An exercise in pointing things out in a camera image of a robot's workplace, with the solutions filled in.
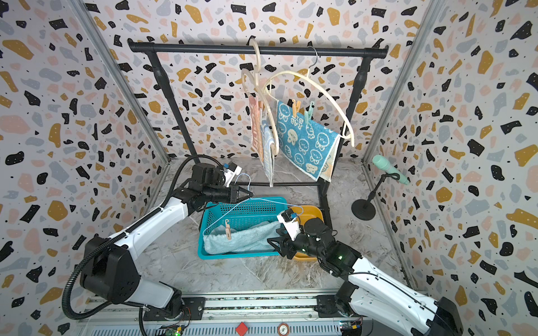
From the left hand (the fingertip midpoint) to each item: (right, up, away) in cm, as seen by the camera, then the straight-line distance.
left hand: (255, 194), depth 78 cm
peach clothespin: (-9, -13, -3) cm, 16 cm away
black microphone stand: (+50, -9, +23) cm, 56 cm away
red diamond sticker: (-3, -44, -9) cm, 45 cm away
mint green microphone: (+45, +11, -3) cm, 47 cm away
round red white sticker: (+10, -45, -7) cm, 47 cm away
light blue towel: (-1, -18, +3) cm, 18 cm away
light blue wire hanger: (-3, -2, 0) cm, 3 cm away
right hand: (+8, -14, -7) cm, 17 cm away
